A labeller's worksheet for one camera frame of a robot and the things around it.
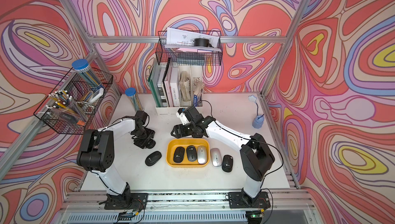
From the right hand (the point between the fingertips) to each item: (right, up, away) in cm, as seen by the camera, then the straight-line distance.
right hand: (178, 136), depth 82 cm
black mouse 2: (-15, -14, +5) cm, 21 cm away
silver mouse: (+13, -12, +5) cm, 18 cm away
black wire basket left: (-44, +21, -8) cm, 49 cm away
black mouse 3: (0, -11, +4) cm, 12 cm away
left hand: (-17, -4, +12) cm, 22 cm away
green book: (-15, +30, +8) cm, 34 cm away
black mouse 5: (+27, -16, +2) cm, 32 cm away
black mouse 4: (+7, -11, +4) cm, 13 cm away
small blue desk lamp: (+49, +7, +13) cm, 51 cm away
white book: (-3, +28, +9) cm, 30 cm away
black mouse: (-17, -6, +8) cm, 20 cm away
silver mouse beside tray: (+21, -13, +4) cm, 25 cm away
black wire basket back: (-10, +50, +19) cm, 55 cm away
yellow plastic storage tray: (-4, -6, +6) cm, 10 cm away
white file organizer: (+6, +29, +22) cm, 37 cm away
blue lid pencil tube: (-31, +25, +11) cm, 41 cm away
